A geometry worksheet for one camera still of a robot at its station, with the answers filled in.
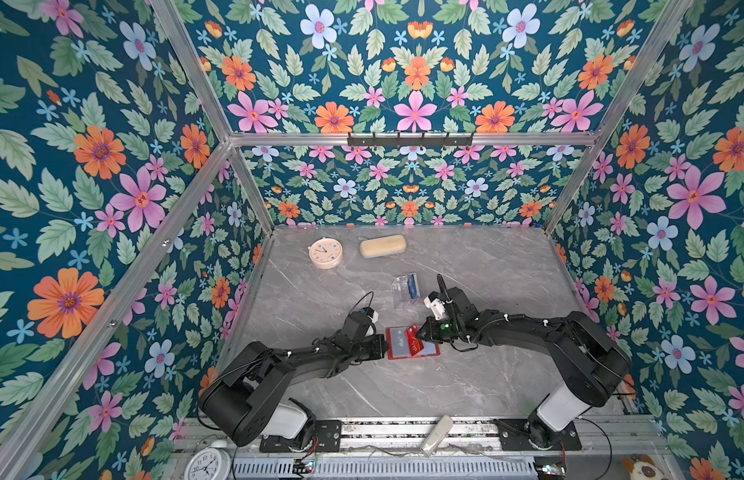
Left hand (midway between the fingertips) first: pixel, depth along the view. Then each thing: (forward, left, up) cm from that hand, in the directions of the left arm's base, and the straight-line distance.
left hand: (394, 342), depth 86 cm
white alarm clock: (-26, +45, +1) cm, 52 cm away
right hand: (+2, -6, +1) cm, 6 cm away
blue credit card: (+18, -7, +1) cm, 20 cm away
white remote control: (-24, -9, +1) cm, 26 cm away
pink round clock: (+36, +23, -1) cm, 43 cm away
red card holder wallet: (0, -1, -3) cm, 3 cm away
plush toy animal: (-33, -55, 0) cm, 64 cm away
